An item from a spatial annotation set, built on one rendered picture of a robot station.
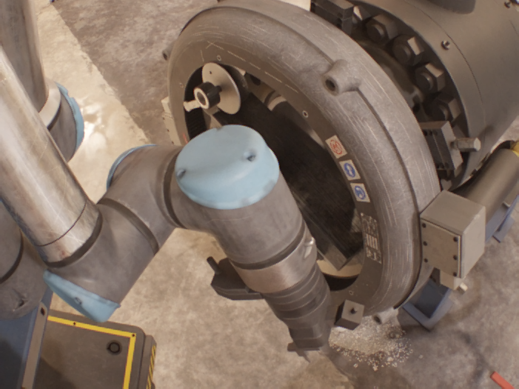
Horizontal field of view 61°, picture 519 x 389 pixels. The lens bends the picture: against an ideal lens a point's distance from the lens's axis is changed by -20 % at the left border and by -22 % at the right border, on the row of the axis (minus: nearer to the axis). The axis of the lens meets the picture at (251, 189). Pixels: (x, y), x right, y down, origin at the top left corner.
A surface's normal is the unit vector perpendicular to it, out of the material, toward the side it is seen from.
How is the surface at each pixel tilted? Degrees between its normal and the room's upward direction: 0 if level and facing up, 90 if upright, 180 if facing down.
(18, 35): 100
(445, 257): 90
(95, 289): 47
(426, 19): 14
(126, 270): 68
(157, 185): 51
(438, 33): 22
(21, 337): 0
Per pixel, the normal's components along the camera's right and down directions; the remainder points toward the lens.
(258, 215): 0.36, 0.44
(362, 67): 0.22, -0.34
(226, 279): -0.39, -0.72
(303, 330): -0.37, 0.39
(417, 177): 0.47, 0.05
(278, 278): 0.14, 0.56
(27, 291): 0.77, 0.17
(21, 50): 0.80, 0.54
